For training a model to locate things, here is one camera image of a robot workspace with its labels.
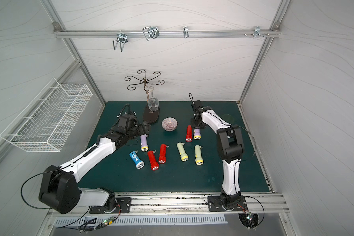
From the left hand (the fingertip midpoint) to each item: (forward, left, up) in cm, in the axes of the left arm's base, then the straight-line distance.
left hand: (144, 127), depth 85 cm
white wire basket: (-10, +42, +15) cm, 46 cm away
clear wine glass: (+16, -3, +5) cm, 17 cm away
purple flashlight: (-6, +2, -13) cm, 14 cm away
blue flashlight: (-17, +3, -13) cm, 22 cm away
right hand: (+10, -32, -10) cm, 35 cm away
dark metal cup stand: (+22, +2, -16) cm, 27 cm away
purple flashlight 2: (+1, -32, -10) cm, 33 cm away
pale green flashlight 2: (-14, -33, -14) cm, 38 cm away
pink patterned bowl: (+13, -13, -14) cm, 24 cm away
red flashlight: (-16, -6, -15) cm, 23 cm away
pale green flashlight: (-11, -24, -14) cm, 30 cm away
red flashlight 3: (+5, -27, -14) cm, 31 cm away
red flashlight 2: (-12, -10, -14) cm, 21 cm away
